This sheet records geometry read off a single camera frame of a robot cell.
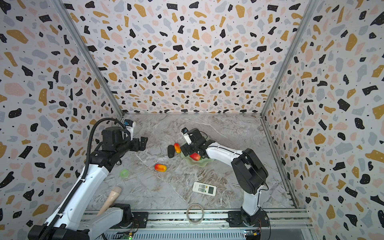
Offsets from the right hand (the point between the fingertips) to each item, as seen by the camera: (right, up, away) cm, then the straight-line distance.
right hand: (185, 141), depth 91 cm
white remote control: (+14, -26, -8) cm, 31 cm away
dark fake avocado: (-10, -7, +6) cm, 14 cm away
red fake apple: (+6, -10, +2) cm, 11 cm away
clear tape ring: (+4, -37, -16) cm, 41 cm away
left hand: (-23, +5, -15) cm, 28 cm away
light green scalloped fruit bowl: (+10, -14, +2) cm, 17 cm away
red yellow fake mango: (-6, -5, +7) cm, 11 cm away
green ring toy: (-36, -18, -3) cm, 40 cm away
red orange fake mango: (-15, -15, -1) cm, 21 cm away
